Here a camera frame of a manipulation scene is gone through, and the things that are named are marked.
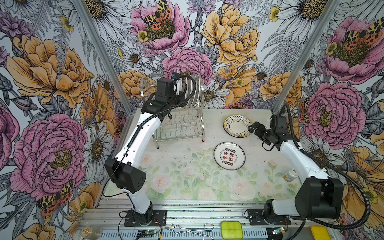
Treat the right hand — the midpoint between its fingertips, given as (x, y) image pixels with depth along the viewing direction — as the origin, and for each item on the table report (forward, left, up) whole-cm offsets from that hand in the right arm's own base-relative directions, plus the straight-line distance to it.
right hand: (254, 134), depth 86 cm
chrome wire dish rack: (+21, +43, -12) cm, 49 cm away
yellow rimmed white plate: (+18, +3, -14) cm, 23 cm away
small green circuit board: (-42, +57, -17) cm, 73 cm away
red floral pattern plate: (-4, +12, -17) cm, 21 cm away
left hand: (+10, +41, +20) cm, 46 cm away
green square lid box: (-43, +18, -16) cm, 49 cm away
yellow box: (-45, -23, -17) cm, 53 cm away
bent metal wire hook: (-42, +43, -17) cm, 62 cm away
